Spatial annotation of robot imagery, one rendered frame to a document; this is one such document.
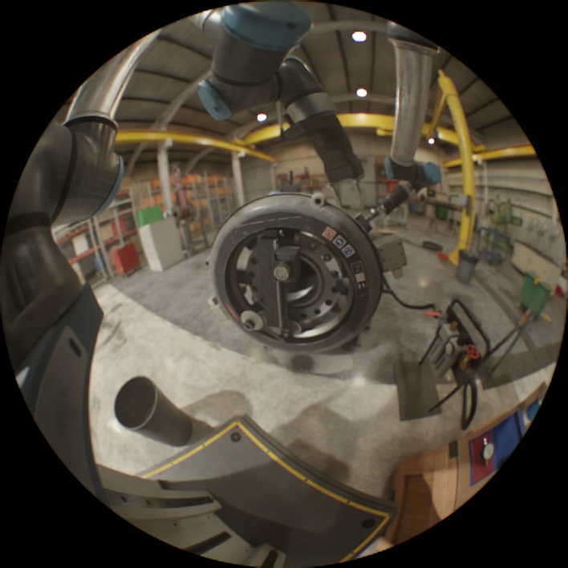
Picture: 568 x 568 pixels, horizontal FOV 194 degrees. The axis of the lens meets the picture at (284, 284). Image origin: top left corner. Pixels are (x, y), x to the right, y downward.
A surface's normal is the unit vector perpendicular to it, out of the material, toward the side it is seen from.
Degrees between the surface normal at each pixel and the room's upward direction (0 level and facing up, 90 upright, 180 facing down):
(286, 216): 90
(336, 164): 110
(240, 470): 0
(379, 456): 0
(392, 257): 90
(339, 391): 0
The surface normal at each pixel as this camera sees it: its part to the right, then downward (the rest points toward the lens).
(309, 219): -0.27, 0.48
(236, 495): -0.11, -0.88
